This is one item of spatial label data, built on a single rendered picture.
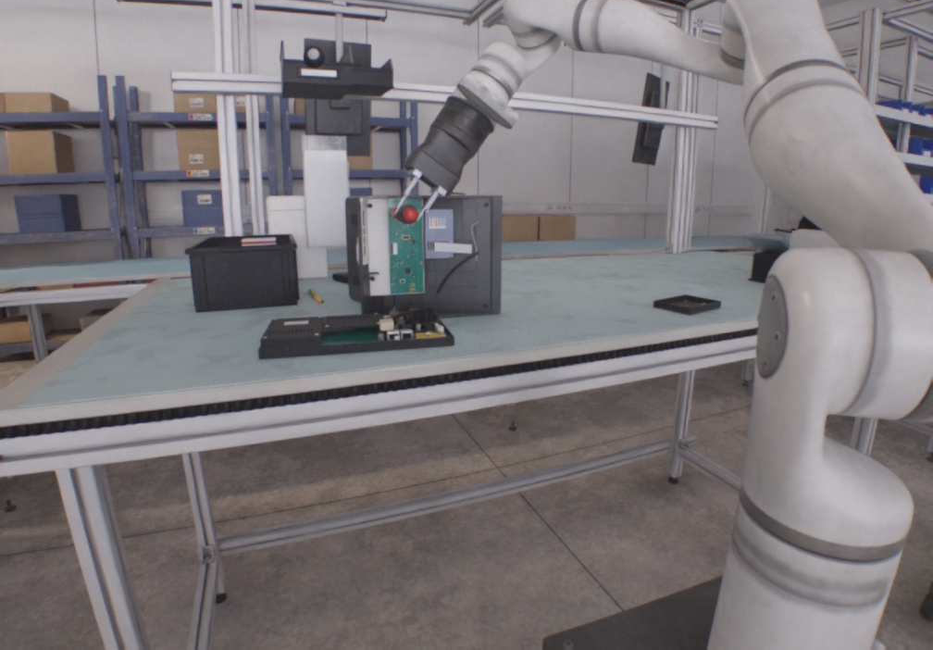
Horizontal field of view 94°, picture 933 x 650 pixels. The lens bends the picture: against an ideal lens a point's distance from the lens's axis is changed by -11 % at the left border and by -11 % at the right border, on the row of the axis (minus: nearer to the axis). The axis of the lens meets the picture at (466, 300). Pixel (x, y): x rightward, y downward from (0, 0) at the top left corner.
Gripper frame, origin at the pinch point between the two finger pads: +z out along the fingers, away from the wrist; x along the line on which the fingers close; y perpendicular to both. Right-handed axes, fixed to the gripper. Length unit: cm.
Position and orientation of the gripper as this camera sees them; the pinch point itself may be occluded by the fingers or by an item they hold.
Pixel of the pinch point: (403, 219)
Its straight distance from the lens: 67.2
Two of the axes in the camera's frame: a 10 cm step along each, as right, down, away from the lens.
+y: -3.0, -2.0, 9.3
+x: -7.8, -5.1, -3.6
